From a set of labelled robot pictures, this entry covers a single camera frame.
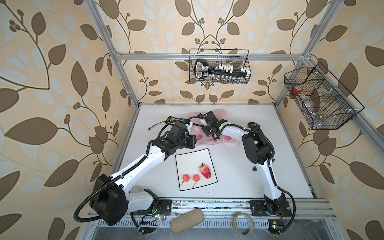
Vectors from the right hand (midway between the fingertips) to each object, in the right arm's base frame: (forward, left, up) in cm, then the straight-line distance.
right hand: (208, 127), depth 104 cm
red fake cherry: (-35, +15, +1) cm, 39 cm away
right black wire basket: (-12, -55, +33) cm, 65 cm away
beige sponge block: (-55, +14, +1) cm, 56 cm away
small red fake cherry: (-36, +10, +1) cm, 37 cm away
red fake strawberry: (-32, +4, +2) cm, 32 cm away
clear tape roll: (-57, -15, +1) cm, 59 cm away
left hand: (-20, +8, +17) cm, 27 cm away
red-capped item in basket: (+6, -52, +28) cm, 59 cm away
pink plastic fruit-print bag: (-8, +5, 0) cm, 10 cm away
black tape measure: (0, -32, +1) cm, 32 cm away
